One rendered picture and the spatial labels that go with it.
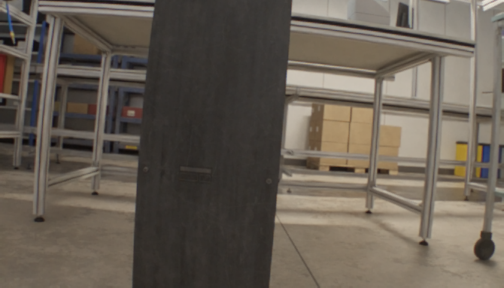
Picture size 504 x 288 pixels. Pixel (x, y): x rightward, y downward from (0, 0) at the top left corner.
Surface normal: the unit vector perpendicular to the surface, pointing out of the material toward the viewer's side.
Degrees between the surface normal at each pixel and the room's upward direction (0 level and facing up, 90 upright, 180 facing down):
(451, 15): 90
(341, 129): 90
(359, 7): 90
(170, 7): 90
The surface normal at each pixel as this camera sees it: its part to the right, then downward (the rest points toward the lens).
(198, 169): -0.02, -0.03
